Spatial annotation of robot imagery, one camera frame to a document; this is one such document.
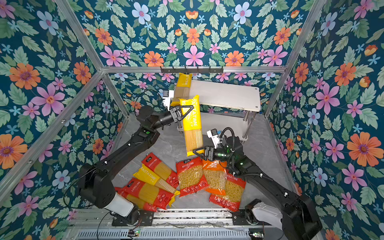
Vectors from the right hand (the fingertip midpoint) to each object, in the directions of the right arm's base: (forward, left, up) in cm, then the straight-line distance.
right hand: (199, 149), depth 70 cm
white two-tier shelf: (+36, -22, -23) cm, 48 cm away
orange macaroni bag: (-2, -9, -22) cm, 24 cm away
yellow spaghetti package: (-3, +32, -23) cm, 40 cm away
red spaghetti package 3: (-19, +31, -24) cm, 43 cm away
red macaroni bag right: (-16, -17, -22) cm, 32 cm away
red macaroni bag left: (-5, +5, -22) cm, 23 cm away
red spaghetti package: (-1, +23, -24) cm, 33 cm away
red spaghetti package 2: (-14, +27, -23) cm, 38 cm away
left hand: (+10, +3, +17) cm, 20 cm away
